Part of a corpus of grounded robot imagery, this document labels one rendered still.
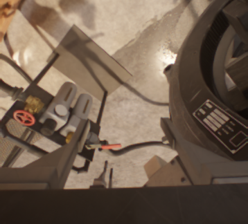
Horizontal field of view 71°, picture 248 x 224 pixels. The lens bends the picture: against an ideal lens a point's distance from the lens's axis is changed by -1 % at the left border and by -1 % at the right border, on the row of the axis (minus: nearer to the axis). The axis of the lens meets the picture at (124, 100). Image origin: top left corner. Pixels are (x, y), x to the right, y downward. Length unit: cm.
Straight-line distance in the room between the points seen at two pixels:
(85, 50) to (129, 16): 29
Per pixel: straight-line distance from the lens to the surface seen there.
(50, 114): 70
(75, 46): 102
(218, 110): 30
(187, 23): 95
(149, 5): 91
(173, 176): 33
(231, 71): 31
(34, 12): 105
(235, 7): 35
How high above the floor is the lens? 89
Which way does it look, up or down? 49 degrees down
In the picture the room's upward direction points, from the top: 172 degrees counter-clockwise
